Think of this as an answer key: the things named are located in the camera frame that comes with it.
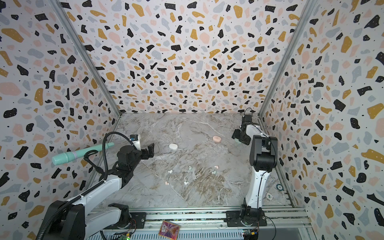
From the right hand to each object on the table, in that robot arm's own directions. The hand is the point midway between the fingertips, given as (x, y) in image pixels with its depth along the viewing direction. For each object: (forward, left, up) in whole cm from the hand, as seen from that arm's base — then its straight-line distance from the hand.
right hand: (239, 135), depth 104 cm
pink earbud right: (-22, +16, -3) cm, 28 cm away
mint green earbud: (-23, +33, -3) cm, 41 cm away
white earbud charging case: (-9, +45, -2) cm, 46 cm away
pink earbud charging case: (-1, +16, -3) cm, 16 cm away
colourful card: (-55, +41, -1) cm, 69 cm away
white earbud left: (-26, +45, -3) cm, 52 cm away
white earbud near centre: (-33, +35, -3) cm, 48 cm away
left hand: (-15, +57, +13) cm, 60 cm away
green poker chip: (-34, -19, -4) cm, 39 cm away
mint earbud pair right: (-26, +18, -3) cm, 32 cm away
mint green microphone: (-35, +81, +31) cm, 93 cm away
